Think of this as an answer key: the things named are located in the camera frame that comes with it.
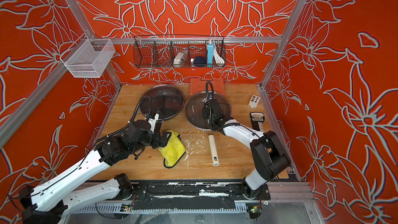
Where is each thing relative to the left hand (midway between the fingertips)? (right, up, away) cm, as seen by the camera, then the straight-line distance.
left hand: (164, 131), depth 72 cm
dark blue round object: (+17, +38, +21) cm, 47 cm away
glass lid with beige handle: (+13, +9, +21) cm, 26 cm away
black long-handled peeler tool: (+55, +2, +27) cm, 61 cm away
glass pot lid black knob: (-5, +14, +31) cm, 34 cm away
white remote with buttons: (+56, +13, +35) cm, 67 cm away
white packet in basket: (+6, +41, +21) cm, 46 cm away
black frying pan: (-5, +14, +35) cm, 38 cm away
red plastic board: (+16, +26, +43) cm, 53 cm away
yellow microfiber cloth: (+3, -13, +11) cm, 17 cm away
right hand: (+20, +11, +18) cm, 29 cm away
